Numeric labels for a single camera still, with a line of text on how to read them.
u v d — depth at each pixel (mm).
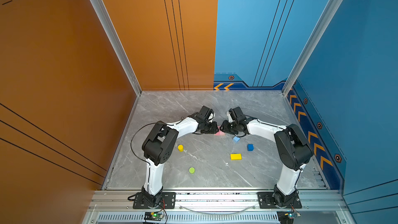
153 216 706
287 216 706
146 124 554
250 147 916
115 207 739
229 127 837
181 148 888
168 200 740
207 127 823
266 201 725
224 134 907
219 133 937
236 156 881
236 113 770
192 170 811
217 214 704
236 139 914
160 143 520
